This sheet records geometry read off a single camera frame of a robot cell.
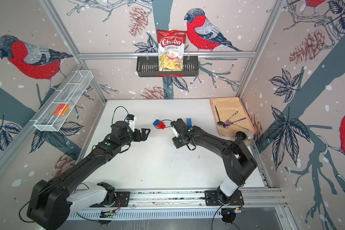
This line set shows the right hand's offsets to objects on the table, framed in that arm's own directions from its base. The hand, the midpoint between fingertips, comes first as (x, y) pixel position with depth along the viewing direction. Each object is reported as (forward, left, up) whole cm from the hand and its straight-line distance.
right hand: (177, 140), depth 89 cm
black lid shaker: (+3, -38, +5) cm, 39 cm away
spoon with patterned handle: (+28, -44, -6) cm, 53 cm away
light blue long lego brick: (+16, -8, -2) cm, 18 cm away
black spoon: (+19, -32, -6) cm, 37 cm away
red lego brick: (+14, +12, -3) cm, 19 cm away
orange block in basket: (+2, +61, +27) cm, 67 cm away
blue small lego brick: (+16, +16, -3) cm, 23 cm away
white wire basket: (+17, +64, +25) cm, 71 cm away
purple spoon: (+18, -37, -6) cm, 41 cm away
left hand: (+2, +18, +12) cm, 22 cm away
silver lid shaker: (+2, -45, +3) cm, 45 cm away
